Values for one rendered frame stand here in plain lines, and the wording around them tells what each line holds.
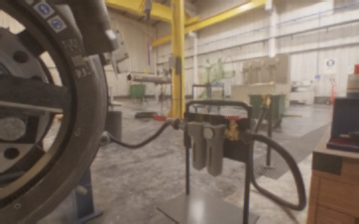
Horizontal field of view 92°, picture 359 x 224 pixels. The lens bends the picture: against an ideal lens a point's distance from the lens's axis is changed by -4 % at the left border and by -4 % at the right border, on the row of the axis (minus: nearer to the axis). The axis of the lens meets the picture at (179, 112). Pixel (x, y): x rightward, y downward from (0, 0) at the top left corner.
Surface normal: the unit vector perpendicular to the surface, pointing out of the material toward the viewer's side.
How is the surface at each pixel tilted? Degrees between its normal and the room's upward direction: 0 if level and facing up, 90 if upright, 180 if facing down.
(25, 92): 90
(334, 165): 90
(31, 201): 90
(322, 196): 90
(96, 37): 110
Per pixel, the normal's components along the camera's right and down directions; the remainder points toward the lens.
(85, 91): 0.71, 0.07
